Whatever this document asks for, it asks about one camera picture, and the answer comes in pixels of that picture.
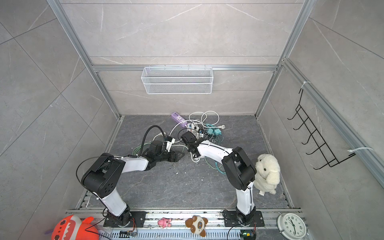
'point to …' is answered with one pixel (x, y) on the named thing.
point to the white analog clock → (291, 226)
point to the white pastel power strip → (198, 133)
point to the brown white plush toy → (197, 224)
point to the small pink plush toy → (164, 222)
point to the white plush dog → (267, 172)
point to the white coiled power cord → (221, 126)
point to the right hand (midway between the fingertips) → (196, 146)
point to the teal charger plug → (217, 131)
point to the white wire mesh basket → (177, 80)
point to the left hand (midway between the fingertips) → (181, 151)
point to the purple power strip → (177, 118)
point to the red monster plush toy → (71, 227)
